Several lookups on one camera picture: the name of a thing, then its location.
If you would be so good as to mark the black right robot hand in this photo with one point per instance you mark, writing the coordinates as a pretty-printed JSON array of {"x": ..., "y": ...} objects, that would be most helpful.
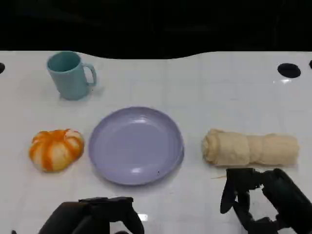
[{"x": 285, "y": 195}]

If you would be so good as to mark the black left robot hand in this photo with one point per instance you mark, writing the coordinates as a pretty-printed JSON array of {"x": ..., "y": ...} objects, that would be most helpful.
[{"x": 92, "y": 219}]

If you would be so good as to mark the beige towel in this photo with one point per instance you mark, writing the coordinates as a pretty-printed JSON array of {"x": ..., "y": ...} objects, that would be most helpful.
[{"x": 251, "y": 148}]

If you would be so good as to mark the orange and white bread roll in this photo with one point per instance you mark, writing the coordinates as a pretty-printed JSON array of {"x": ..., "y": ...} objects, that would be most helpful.
[{"x": 54, "y": 150}]

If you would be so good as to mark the lilac plate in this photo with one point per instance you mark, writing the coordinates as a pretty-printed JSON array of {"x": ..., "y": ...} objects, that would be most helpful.
[{"x": 135, "y": 146}]

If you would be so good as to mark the pale green mug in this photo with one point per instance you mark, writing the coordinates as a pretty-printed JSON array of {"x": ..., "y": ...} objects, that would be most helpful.
[{"x": 69, "y": 78}]

